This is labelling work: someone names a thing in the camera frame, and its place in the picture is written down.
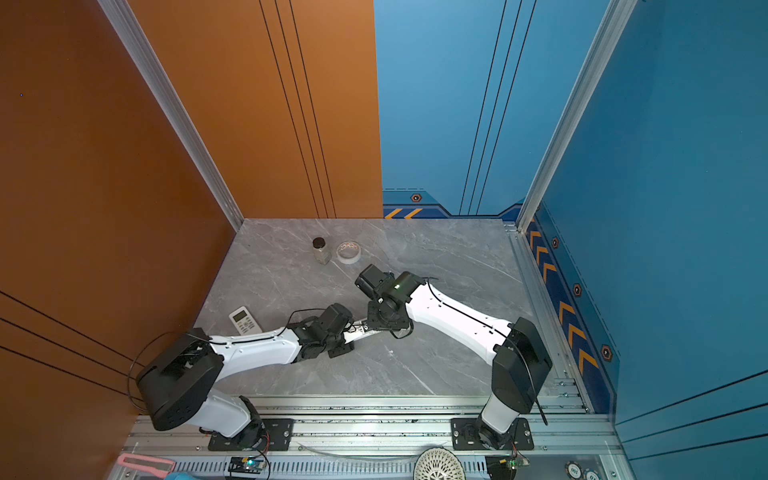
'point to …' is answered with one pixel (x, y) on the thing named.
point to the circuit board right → (504, 467)
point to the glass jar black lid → (321, 250)
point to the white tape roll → (348, 252)
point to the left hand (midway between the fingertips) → (348, 327)
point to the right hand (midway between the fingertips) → (375, 325)
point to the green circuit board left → (246, 465)
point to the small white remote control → (244, 321)
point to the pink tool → (159, 467)
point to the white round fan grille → (438, 463)
